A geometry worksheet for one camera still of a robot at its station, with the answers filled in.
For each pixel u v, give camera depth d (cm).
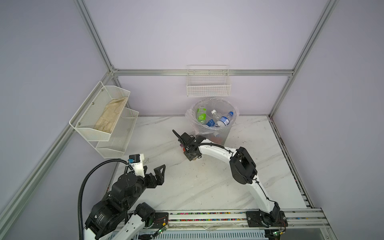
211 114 93
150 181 55
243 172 56
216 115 93
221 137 88
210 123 88
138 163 54
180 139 76
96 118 78
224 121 82
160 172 57
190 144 72
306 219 75
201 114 88
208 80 95
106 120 77
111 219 40
